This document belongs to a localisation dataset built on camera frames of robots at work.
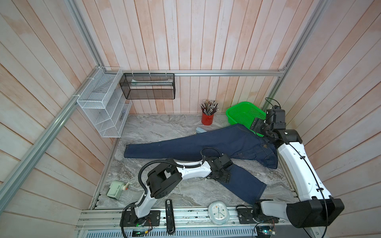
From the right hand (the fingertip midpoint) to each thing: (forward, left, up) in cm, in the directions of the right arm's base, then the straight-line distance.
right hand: (259, 123), depth 77 cm
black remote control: (-42, +47, -24) cm, 67 cm away
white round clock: (-38, +22, -25) cm, 51 cm away
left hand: (-21, +18, -27) cm, 38 cm away
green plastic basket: (+33, -7, -26) cm, 43 cm away
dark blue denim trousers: (-1, +12, -27) cm, 30 cm away
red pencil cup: (+22, +25, -21) cm, 39 cm away
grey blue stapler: (+13, +31, -22) cm, 40 cm away
